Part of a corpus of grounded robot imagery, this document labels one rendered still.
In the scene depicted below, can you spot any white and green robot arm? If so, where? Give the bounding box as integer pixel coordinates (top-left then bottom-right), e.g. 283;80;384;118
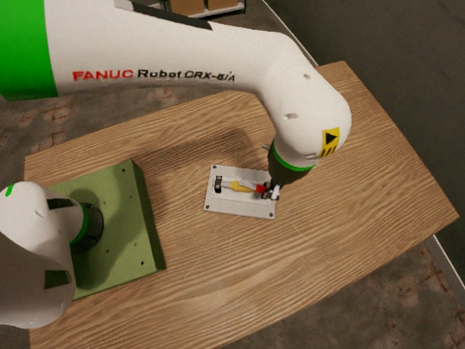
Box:
0;0;352;329

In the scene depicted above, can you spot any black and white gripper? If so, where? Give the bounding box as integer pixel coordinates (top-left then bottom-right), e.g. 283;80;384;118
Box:
263;165;294;201

